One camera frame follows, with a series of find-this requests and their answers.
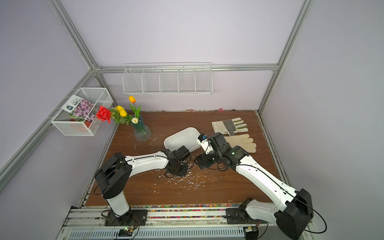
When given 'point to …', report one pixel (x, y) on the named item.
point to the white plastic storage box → (187, 137)
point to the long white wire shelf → (167, 78)
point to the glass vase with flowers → (142, 132)
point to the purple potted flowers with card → (81, 109)
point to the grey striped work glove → (235, 125)
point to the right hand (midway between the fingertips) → (201, 156)
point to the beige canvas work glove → (242, 141)
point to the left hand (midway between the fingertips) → (182, 174)
